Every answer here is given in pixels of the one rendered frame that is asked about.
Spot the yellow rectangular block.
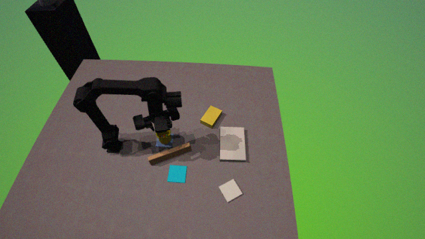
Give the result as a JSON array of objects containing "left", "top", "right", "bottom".
[{"left": 201, "top": 106, "right": 222, "bottom": 129}]

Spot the brown rectangular block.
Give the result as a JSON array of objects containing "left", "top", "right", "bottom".
[{"left": 148, "top": 142, "right": 191, "bottom": 165}]

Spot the beige square tile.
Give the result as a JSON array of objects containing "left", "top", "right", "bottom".
[{"left": 219, "top": 179, "right": 242, "bottom": 202}]

